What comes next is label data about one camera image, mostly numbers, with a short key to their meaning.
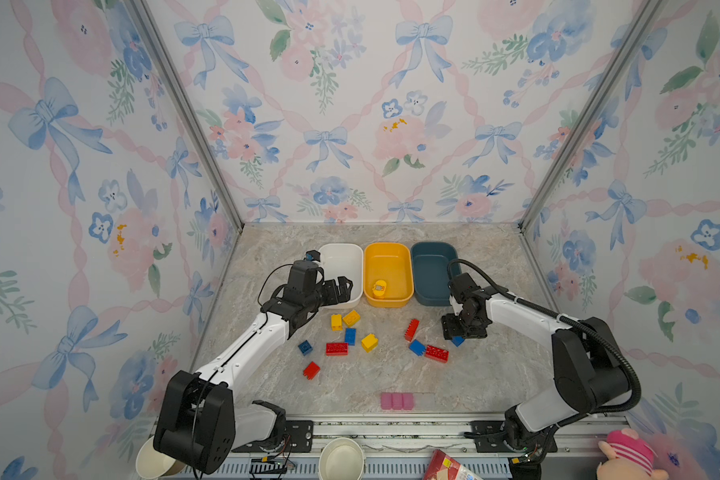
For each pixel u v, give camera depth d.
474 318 0.68
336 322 0.91
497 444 0.73
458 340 0.90
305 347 0.86
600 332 0.47
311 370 0.85
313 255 0.75
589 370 0.45
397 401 0.79
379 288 0.98
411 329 0.92
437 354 0.88
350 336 0.90
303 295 0.64
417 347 0.88
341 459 0.72
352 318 0.94
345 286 0.76
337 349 0.87
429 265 1.06
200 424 0.40
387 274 1.06
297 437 0.74
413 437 0.76
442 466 0.67
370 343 0.88
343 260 1.07
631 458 0.66
